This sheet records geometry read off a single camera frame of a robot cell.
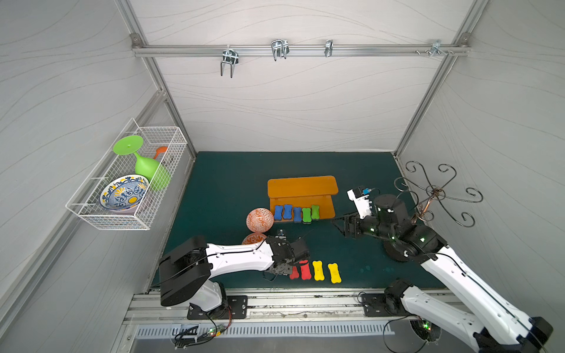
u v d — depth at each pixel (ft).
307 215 3.06
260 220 3.08
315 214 3.06
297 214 3.07
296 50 2.58
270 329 2.31
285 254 1.97
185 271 1.37
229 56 2.57
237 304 2.46
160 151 2.51
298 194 2.84
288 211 3.13
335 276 2.57
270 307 2.46
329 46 2.37
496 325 1.30
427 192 2.22
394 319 2.13
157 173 2.04
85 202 1.82
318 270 2.63
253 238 2.80
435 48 2.51
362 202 2.06
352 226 1.99
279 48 2.50
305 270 2.63
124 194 2.04
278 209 3.14
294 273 2.63
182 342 2.22
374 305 2.41
